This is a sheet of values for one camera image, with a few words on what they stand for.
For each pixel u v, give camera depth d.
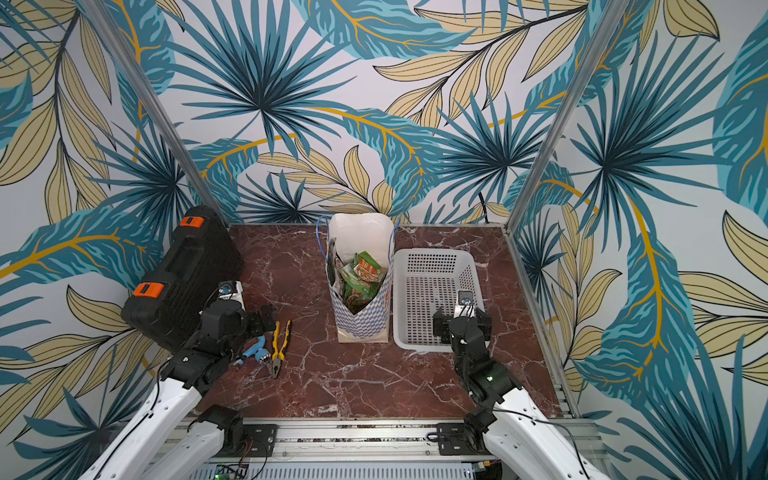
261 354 0.85
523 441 0.49
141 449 0.43
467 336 0.56
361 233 0.90
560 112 0.87
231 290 0.66
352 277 0.90
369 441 0.75
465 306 0.64
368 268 1.00
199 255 0.81
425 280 1.03
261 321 0.71
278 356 0.86
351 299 0.88
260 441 0.72
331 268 0.78
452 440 0.73
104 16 0.68
